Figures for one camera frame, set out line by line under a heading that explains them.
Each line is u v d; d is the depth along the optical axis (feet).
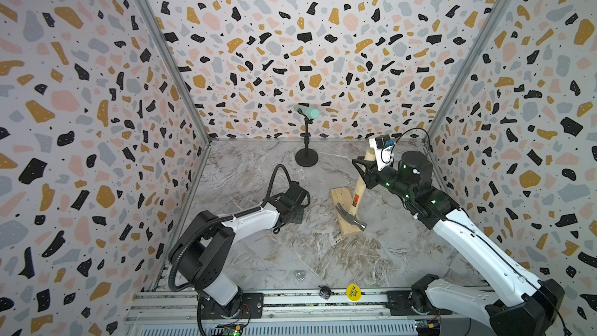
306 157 3.72
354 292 2.51
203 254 1.44
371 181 2.07
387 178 1.99
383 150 1.89
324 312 2.40
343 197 3.16
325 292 2.40
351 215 2.66
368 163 2.08
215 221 1.55
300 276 2.58
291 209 2.39
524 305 1.25
